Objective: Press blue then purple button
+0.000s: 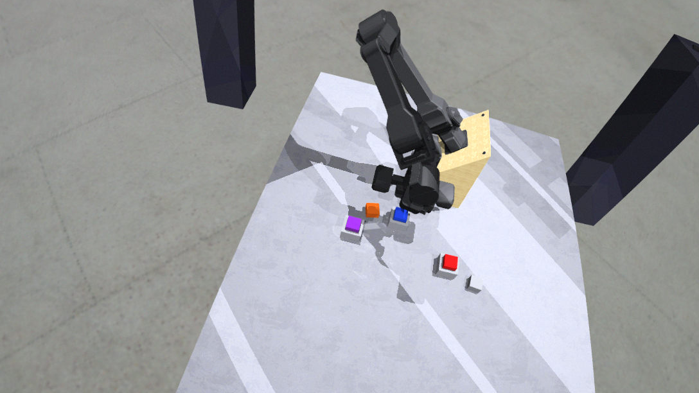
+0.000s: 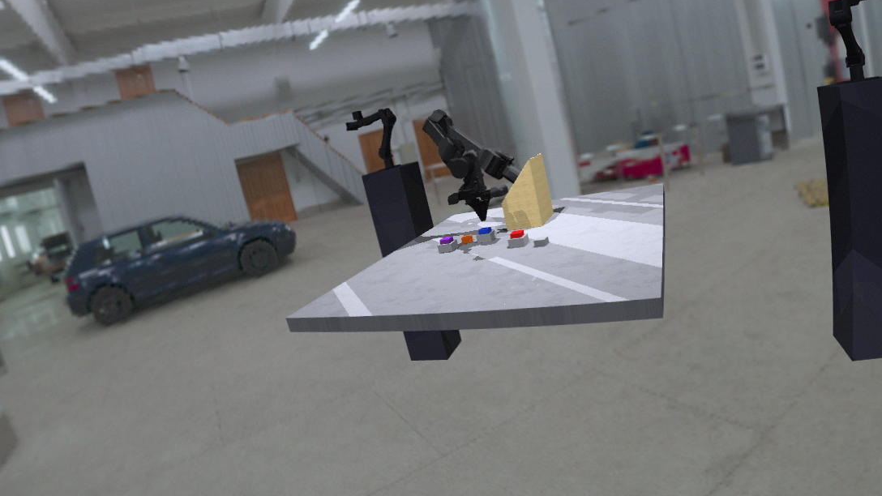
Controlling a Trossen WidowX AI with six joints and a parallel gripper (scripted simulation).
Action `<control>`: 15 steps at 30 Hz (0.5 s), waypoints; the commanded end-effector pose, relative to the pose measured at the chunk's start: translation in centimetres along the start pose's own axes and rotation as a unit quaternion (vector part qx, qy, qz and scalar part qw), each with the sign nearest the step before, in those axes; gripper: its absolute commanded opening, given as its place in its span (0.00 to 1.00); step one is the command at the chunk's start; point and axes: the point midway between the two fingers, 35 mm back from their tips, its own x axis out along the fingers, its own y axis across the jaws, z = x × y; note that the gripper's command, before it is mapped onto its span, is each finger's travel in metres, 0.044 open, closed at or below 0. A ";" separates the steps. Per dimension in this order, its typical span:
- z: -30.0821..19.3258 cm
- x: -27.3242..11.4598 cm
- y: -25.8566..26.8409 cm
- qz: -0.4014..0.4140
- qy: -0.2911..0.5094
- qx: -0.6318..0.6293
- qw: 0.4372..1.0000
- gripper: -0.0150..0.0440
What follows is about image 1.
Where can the blue button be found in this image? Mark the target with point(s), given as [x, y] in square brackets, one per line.
[399, 219]

